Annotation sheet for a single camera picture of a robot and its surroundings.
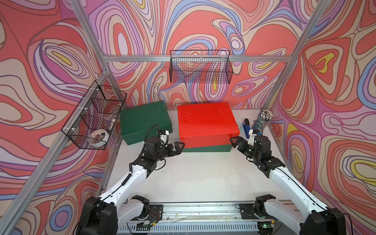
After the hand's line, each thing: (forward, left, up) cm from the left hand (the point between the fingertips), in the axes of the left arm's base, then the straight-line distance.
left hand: (180, 146), depth 80 cm
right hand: (+2, -31, -1) cm, 31 cm away
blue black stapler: (+26, -47, -13) cm, 55 cm away
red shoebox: (+9, -14, +8) cm, 19 cm away
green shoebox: (+22, +32, -5) cm, 39 cm away
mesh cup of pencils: (+21, -53, +1) cm, 57 cm away
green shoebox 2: (+3, -28, -6) cm, 29 cm away
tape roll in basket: (+1, +42, +10) cm, 43 cm away
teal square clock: (+27, -43, -14) cm, 52 cm away
